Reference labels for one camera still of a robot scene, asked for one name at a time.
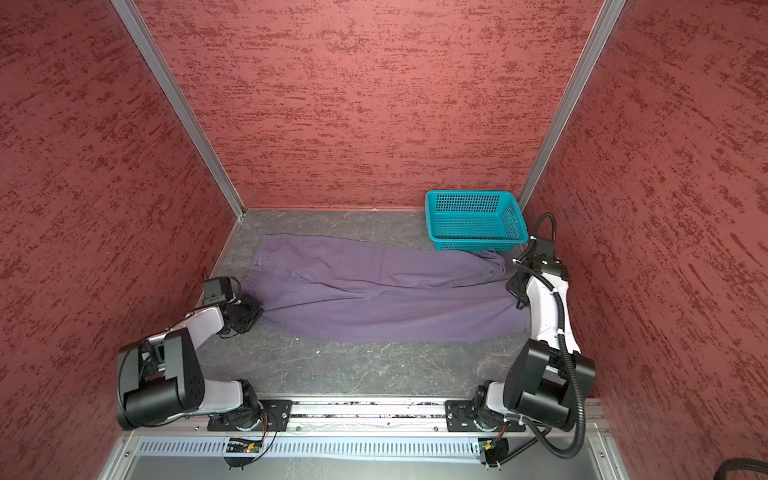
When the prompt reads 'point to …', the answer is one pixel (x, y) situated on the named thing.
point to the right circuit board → (493, 452)
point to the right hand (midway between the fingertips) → (521, 297)
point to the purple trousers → (361, 290)
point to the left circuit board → (242, 445)
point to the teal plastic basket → (474, 220)
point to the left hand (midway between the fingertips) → (264, 313)
